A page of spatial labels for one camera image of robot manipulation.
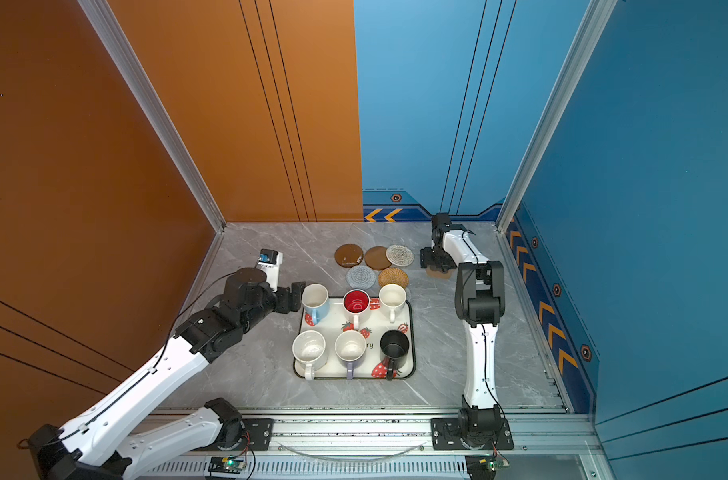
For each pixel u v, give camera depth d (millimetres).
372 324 923
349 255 1093
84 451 380
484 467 705
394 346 841
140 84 808
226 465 710
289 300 665
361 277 1025
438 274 1050
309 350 864
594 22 706
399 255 1087
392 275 1052
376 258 1085
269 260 631
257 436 739
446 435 725
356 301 939
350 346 872
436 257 921
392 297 924
